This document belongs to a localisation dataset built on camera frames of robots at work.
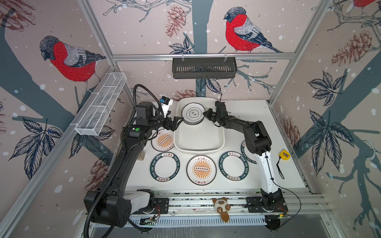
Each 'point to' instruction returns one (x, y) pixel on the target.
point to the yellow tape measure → (285, 155)
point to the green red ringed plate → (192, 123)
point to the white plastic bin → (205, 138)
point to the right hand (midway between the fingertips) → (203, 111)
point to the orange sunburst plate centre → (201, 170)
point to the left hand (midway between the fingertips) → (178, 112)
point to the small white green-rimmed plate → (193, 112)
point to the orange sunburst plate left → (164, 141)
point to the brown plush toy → (221, 206)
